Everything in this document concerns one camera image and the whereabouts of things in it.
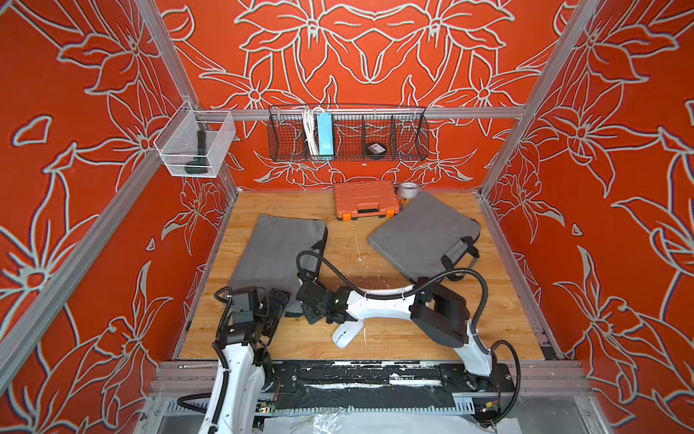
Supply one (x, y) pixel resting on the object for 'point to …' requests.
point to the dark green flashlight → (200, 164)
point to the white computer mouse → (344, 333)
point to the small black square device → (377, 148)
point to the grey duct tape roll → (408, 190)
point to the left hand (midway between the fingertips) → (285, 302)
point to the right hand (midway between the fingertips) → (305, 302)
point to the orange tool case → (361, 199)
